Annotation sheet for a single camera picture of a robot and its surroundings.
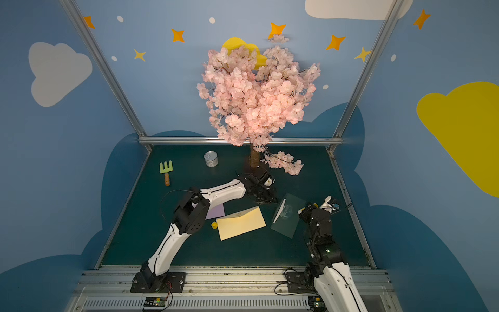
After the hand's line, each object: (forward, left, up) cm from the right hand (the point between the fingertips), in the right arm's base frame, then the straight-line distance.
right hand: (312, 201), depth 81 cm
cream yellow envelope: (-5, +31, -15) cm, 35 cm away
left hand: (+6, +12, -10) cm, 17 cm away
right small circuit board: (-34, -2, -18) cm, 39 cm away
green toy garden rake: (+25, +77, -15) cm, 82 cm away
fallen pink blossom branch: (+15, +14, +9) cm, 22 cm away
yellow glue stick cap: (-8, +43, -13) cm, 45 cm away
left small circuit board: (-38, +61, -16) cm, 73 cm away
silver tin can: (+31, +51, -11) cm, 61 cm away
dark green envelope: (-2, +9, -17) cm, 19 cm away
